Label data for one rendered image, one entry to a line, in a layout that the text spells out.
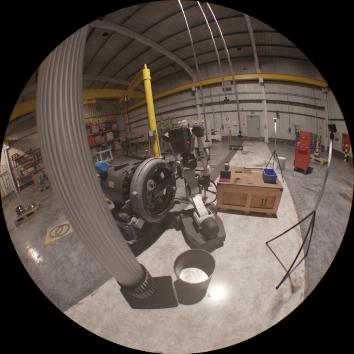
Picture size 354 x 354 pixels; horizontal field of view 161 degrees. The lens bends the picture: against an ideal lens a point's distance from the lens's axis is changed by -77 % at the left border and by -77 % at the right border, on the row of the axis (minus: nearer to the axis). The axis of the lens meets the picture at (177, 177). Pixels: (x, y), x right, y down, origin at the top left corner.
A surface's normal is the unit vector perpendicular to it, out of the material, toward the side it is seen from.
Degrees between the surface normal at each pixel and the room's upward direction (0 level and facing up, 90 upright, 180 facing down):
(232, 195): 90
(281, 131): 90
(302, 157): 90
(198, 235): 0
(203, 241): 0
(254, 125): 90
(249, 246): 0
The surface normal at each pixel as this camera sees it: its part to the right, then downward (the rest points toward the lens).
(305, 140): -0.88, 0.28
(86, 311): -0.13, -0.92
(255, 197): -0.47, 0.38
